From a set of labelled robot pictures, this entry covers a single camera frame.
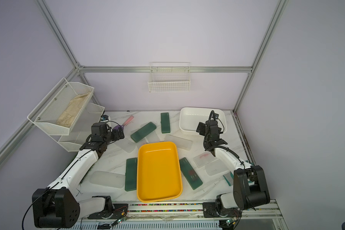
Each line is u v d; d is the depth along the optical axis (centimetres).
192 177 84
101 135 63
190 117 117
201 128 80
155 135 105
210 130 66
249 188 43
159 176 86
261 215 73
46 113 69
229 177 86
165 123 111
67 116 77
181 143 100
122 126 111
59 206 39
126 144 99
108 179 88
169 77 104
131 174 86
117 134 75
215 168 93
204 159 92
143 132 103
